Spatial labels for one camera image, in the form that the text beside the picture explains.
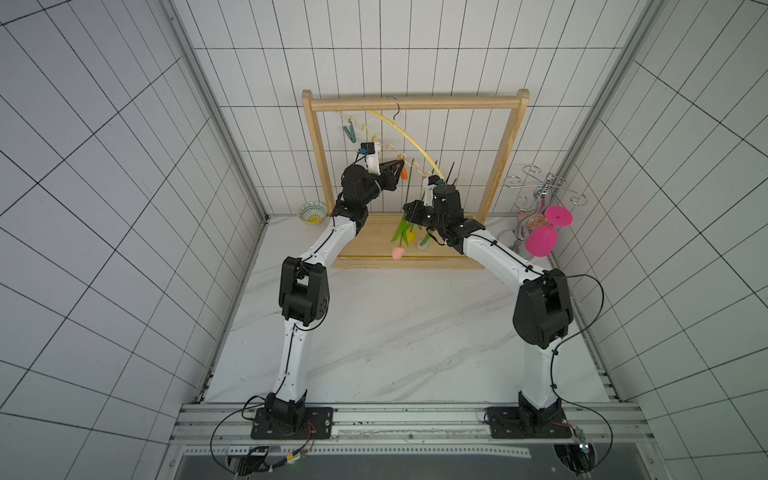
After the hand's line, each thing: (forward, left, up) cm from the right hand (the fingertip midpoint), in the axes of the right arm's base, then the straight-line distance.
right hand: (391, 206), depth 88 cm
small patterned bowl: (+17, +33, -21) cm, 42 cm away
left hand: (+10, -3, +8) cm, 13 cm away
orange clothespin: (+7, -4, +6) cm, 11 cm away
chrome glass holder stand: (+7, -45, +3) cm, 46 cm away
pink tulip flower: (-11, -3, -8) cm, 14 cm away
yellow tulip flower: (+2, -6, -15) cm, 16 cm away
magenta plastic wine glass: (-3, -47, -9) cm, 48 cm away
